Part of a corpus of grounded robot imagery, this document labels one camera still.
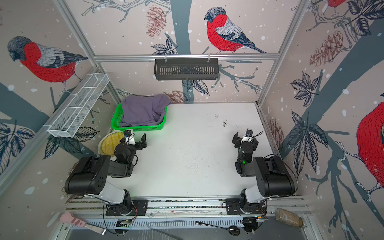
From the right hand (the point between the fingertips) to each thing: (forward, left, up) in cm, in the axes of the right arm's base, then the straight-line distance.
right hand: (246, 132), depth 90 cm
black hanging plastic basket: (+43, +40, +18) cm, 61 cm away
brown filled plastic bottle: (-42, -11, -6) cm, 43 cm away
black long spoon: (-48, +12, -9) cm, 50 cm away
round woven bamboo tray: (-6, +90, -9) cm, 90 cm away
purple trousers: (+19, +71, -1) cm, 73 cm away
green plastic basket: (+11, +90, -6) cm, 91 cm away
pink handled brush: (-46, +90, -6) cm, 101 cm away
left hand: (-2, +66, +2) cm, 66 cm away
